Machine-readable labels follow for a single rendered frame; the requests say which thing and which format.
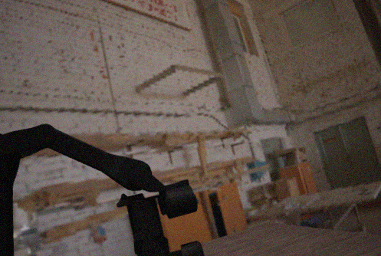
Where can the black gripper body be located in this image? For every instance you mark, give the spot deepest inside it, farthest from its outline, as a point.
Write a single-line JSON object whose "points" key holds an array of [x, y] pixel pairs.
{"points": [[150, 241]]}

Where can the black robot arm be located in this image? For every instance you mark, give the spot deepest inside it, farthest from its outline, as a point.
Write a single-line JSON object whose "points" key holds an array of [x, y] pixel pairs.
{"points": [[174, 200]]}

